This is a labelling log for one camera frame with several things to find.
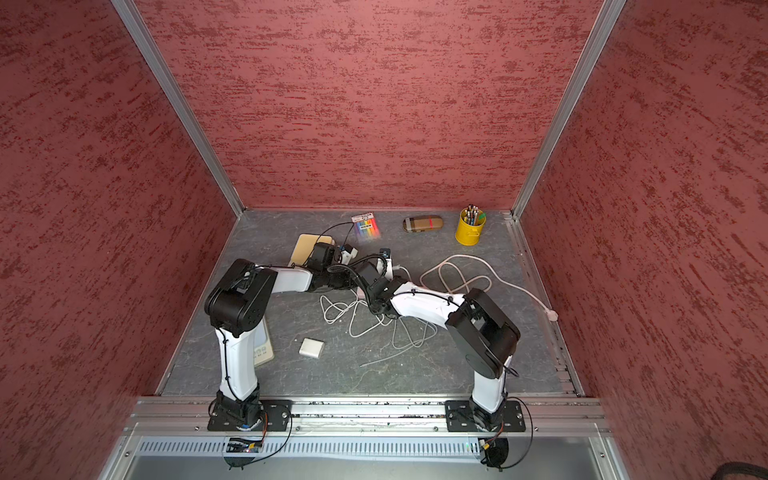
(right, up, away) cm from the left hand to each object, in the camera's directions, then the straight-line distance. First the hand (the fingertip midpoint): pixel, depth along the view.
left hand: (367, 285), depth 98 cm
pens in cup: (+36, +23, -1) cm, 43 cm away
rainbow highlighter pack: (-2, +20, +16) cm, 26 cm away
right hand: (+5, 0, -6) cm, 8 cm away
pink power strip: (-2, -2, -4) cm, 5 cm away
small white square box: (-15, -16, -13) cm, 26 cm away
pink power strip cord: (+61, -9, -3) cm, 62 cm away
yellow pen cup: (+36, +17, +8) cm, 41 cm away
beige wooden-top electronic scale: (-24, +13, +9) cm, 29 cm away
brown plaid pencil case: (+20, +22, +15) cm, 33 cm away
